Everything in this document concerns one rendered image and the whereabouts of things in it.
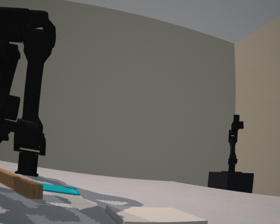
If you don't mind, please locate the brown wooden beam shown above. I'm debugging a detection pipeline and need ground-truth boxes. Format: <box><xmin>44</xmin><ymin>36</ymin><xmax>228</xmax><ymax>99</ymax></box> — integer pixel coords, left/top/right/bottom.
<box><xmin>0</xmin><ymin>168</ymin><xmax>43</xmax><ymax>199</ymax></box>

